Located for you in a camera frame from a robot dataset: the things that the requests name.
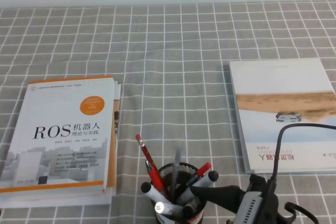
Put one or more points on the white desert cover book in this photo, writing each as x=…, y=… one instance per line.
x=294, y=96

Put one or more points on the white orange ROS textbook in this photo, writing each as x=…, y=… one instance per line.
x=60, y=134

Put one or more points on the white marker silver end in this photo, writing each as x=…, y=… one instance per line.
x=168, y=209

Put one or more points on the red cap dark pen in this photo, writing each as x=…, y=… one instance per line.
x=199, y=173

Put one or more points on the red ballpoint pen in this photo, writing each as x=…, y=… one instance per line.
x=156, y=179

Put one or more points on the black mesh pen holder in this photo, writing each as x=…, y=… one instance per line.
x=186, y=172

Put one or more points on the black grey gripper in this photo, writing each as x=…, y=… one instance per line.
x=258, y=204

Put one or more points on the white marker black cap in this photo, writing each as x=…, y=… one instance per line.
x=190, y=208

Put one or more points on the grey gel pen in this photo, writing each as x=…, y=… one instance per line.
x=174, y=173

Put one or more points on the grey white checkered tablecloth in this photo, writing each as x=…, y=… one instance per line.
x=172, y=61

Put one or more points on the white marker left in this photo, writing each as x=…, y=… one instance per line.
x=156, y=196

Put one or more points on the red pencil with eraser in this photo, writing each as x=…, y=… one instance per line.
x=144, y=149

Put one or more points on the lower books under textbook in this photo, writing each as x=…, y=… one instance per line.
x=114, y=119

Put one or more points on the white marker upper right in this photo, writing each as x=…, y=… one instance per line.
x=205, y=181

